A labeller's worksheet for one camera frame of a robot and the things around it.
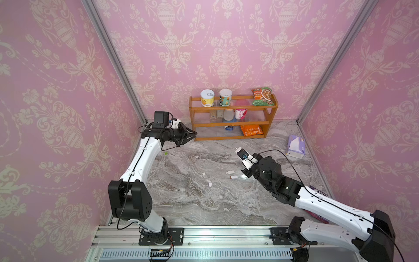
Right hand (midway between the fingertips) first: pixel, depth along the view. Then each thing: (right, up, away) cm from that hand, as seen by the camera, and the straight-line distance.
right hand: (244, 152), depth 73 cm
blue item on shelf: (-3, +13, +39) cm, 41 cm away
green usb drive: (-44, -4, +29) cm, 53 cm away
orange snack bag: (+12, +11, +37) cm, 40 cm away
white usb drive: (-4, -14, +20) cm, 25 cm away
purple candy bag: (+18, -17, -25) cm, 35 cm away
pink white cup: (+3, +21, +24) cm, 32 cm away
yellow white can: (-17, +27, +12) cm, 34 cm away
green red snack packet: (+13, +29, +14) cm, 35 cm away
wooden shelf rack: (-17, +16, +30) cm, 38 cm away
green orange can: (-7, +28, +12) cm, 31 cm away
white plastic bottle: (-4, +20, +26) cm, 33 cm away
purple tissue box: (+37, +1, +26) cm, 45 cm away
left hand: (-22, +9, +6) cm, 24 cm away
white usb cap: (-16, -20, +17) cm, 30 cm away
